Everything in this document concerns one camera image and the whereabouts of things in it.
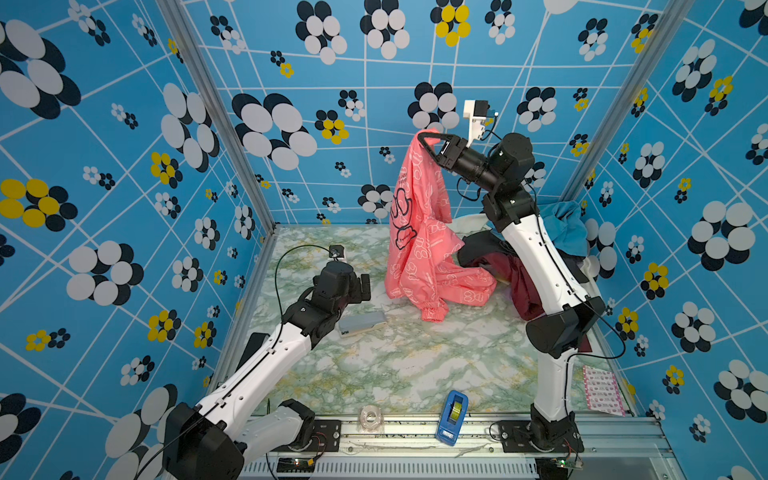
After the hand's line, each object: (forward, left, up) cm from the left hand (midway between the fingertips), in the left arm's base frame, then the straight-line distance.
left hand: (353, 275), depth 79 cm
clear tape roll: (-32, -5, -19) cm, 38 cm away
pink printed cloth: (+3, -20, +2) cm, 20 cm away
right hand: (+11, -16, +33) cm, 39 cm away
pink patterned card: (-24, -68, -21) cm, 75 cm away
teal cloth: (+24, -68, -5) cm, 73 cm away
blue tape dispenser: (-31, -26, -17) cm, 44 cm away
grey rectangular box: (-4, 0, -20) cm, 21 cm away
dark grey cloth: (+20, -39, -9) cm, 45 cm away
